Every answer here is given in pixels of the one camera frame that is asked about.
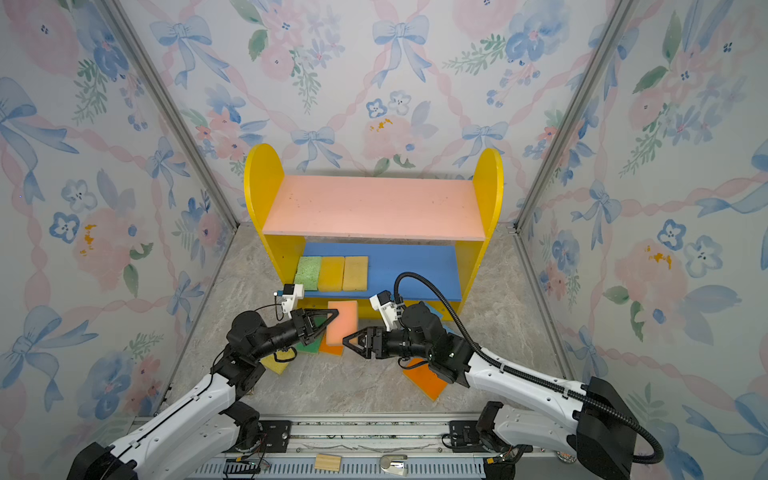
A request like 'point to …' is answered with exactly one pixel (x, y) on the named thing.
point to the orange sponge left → (331, 349)
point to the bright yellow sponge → (331, 273)
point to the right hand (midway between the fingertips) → (349, 341)
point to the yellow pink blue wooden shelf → (348, 238)
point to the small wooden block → (327, 462)
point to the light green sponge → (308, 272)
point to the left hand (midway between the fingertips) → (337, 315)
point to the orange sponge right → (425, 378)
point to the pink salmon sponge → (346, 322)
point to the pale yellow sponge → (355, 273)
